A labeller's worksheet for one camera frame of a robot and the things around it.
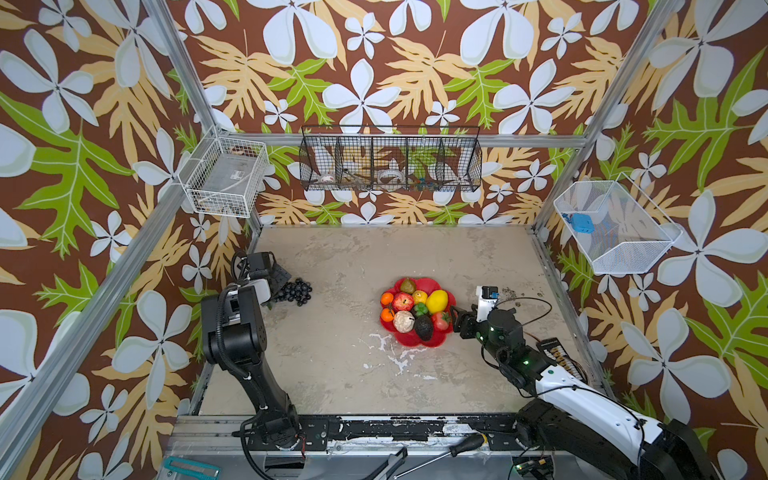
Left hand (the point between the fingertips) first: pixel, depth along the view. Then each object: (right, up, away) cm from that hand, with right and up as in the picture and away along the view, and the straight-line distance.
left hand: (274, 275), depth 101 cm
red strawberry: (+55, -13, -12) cm, 58 cm away
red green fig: (+46, -3, -5) cm, 46 cm away
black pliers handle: (+40, -43, -30) cm, 66 cm away
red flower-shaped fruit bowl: (+46, -19, -12) cm, 51 cm away
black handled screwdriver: (+57, -40, -29) cm, 75 cm away
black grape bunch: (+9, -5, -3) cm, 11 cm away
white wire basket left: (-9, +30, -14) cm, 35 cm away
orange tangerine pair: (+39, -11, -12) cm, 42 cm away
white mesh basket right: (+103, +13, -24) cm, 106 cm away
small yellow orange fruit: (+49, -6, -7) cm, 50 cm away
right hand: (+58, -7, -18) cm, 62 cm away
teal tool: (-7, -44, -30) cm, 54 cm away
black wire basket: (+38, +39, -3) cm, 55 cm away
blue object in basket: (+96, +16, -15) cm, 98 cm away
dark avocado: (+49, -13, -15) cm, 53 cm away
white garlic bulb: (+44, -13, -14) cm, 48 cm away
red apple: (+44, -8, -10) cm, 45 cm away
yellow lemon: (+55, -8, -8) cm, 56 cm away
